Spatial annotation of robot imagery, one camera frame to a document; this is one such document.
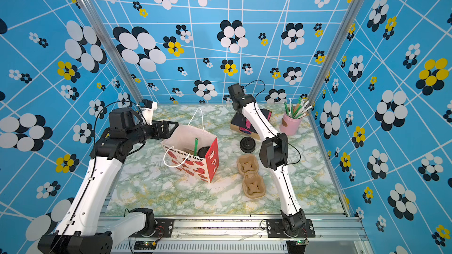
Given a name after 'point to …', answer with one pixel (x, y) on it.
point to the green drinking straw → (196, 146)
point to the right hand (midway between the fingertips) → (250, 104)
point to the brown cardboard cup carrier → (254, 185)
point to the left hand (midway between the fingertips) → (170, 122)
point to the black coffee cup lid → (202, 151)
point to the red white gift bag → (192, 149)
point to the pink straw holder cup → (289, 125)
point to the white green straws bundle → (298, 110)
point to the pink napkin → (248, 124)
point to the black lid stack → (248, 144)
